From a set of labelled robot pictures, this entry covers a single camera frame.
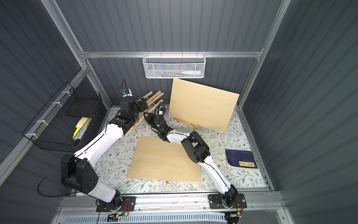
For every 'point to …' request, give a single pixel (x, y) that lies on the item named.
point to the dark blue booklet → (240, 159)
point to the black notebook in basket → (81, 107)
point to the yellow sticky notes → (80, 123)
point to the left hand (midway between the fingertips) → (139, 101)
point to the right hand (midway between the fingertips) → (143, 112)
